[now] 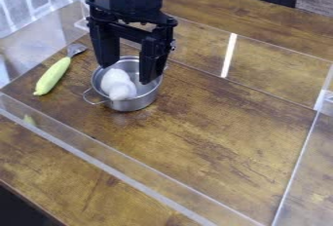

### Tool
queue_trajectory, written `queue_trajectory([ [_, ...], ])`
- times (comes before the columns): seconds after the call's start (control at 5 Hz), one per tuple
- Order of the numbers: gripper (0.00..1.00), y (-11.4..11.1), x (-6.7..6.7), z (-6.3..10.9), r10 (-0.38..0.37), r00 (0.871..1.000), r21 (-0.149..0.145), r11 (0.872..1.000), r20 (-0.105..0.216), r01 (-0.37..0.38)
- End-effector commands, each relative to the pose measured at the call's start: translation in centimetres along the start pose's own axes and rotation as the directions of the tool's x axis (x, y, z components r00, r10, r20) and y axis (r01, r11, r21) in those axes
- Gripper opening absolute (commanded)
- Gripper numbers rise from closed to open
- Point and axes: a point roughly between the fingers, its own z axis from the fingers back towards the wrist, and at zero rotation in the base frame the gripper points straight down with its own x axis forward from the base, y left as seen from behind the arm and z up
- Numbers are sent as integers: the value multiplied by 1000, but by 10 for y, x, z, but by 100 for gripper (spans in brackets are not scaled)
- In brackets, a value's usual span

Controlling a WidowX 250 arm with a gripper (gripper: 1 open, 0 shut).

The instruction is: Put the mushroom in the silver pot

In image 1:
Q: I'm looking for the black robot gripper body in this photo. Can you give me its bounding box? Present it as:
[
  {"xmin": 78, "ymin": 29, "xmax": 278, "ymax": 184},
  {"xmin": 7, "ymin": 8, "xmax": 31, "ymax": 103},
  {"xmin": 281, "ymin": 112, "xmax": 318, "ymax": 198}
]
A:
[{"xmin": 86, "ymin": 0, "xmax": 177, "ymax": 42}]

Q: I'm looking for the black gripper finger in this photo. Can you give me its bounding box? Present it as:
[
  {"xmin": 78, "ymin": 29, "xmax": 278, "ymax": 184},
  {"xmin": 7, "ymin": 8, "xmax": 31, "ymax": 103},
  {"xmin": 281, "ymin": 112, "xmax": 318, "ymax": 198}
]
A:
[
  {"xmin": 88, "ymin": 21, "xmax": 119, "ymax": 68},
  {"xmin": 139, "ymin": 28, "xmax": 174, "ymax": 85}
]

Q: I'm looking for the silver metal pot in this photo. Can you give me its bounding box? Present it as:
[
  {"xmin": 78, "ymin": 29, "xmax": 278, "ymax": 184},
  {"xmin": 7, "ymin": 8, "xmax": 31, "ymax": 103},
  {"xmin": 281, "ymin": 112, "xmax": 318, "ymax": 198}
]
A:
[{"xmin": 83, "ymin": 56, "xmax": 163, "ymax": 112}]

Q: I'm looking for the grey metal spatula head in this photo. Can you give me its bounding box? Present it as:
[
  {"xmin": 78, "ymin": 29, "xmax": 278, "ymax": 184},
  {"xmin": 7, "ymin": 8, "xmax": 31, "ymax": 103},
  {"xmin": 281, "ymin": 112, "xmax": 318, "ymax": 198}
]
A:
[{"xmin": 68, "ymin": 44, "xmax": 87, "ymax": 57}]

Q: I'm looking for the clear acrylic triangle stand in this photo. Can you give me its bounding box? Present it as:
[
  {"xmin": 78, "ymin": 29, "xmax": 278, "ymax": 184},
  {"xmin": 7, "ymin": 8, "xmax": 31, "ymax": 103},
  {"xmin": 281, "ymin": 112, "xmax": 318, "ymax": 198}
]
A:
[{"xmin": 74, "ymin": 2, "xmax": 90, "ymax": 31}]

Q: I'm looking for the yellow green corn cob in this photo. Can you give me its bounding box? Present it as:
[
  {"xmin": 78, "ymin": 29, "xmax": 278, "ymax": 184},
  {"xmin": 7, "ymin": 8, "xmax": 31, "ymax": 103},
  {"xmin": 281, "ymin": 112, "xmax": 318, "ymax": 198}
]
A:
[{"xmin": 32, "ymin": 56, "xmax": 71, "ymax": 95}]

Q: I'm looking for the clear acrylic front barrier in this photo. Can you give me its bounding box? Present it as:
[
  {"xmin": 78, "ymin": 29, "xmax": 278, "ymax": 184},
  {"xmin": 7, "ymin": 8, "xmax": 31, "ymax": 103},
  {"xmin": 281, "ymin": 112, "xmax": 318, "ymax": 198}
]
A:
[{"xmin": 0, "ymin": 93, "xmax": 264, "ymax": 226}]

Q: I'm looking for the clear acrylic barrier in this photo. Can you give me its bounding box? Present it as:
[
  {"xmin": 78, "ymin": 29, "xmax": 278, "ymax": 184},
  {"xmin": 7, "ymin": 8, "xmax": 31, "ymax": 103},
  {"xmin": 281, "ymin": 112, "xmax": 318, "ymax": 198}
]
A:
[
  {"xmin": 272, "ymin": 65, "xmax": 333, "ymax": 226},
  {"xmin": 0, "ymin": 93, "xmax": 264, "ymax": 226}
]

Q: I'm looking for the clear acrylic right barrier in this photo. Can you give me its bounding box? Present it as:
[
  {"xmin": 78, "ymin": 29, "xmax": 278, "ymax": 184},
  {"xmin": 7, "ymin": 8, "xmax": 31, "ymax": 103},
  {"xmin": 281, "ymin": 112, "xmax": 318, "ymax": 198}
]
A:
[{"xmin": 272, "ymin": 65, "xmax": 333, "ymax": 226}]

